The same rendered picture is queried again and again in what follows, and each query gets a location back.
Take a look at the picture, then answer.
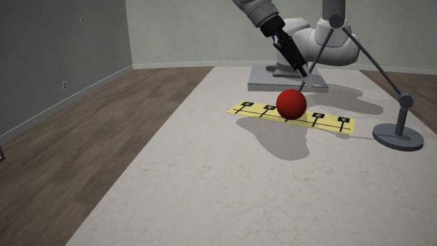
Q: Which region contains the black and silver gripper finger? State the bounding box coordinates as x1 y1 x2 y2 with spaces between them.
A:
285 33 317 82
273 33 316 88

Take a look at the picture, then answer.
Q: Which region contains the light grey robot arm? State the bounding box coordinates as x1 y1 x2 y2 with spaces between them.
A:
232 0 360 79

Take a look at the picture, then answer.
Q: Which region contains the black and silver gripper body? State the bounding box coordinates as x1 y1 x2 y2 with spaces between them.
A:
260 15 288 45

